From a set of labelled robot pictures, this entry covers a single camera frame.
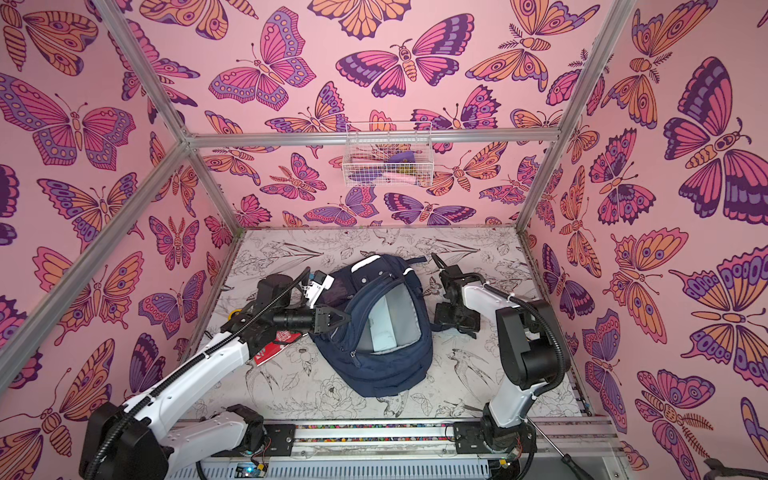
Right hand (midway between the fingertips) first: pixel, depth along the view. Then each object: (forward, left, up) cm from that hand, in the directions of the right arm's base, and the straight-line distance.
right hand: (454, 321), depth 93 cm
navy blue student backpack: (-12, +21, +8) cm, 26 cm away
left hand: (-9, +30, +20) cm, 37 cm away
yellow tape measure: (+2, +72, +1) cm, 72 cm away
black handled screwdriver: (-36, -22, 0) cm, 42 cm away
